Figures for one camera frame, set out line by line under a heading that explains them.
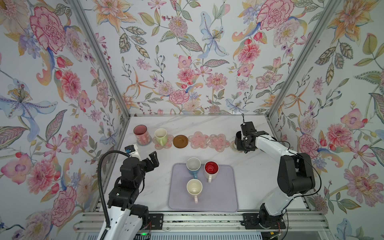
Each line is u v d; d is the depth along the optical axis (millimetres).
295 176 476
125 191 514
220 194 818
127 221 604
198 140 1071
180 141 1055
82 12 718
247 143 719
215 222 753
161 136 976
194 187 840
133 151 622
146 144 1028
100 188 455
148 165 645
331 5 692
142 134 953
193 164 882
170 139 1067
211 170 906
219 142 1067
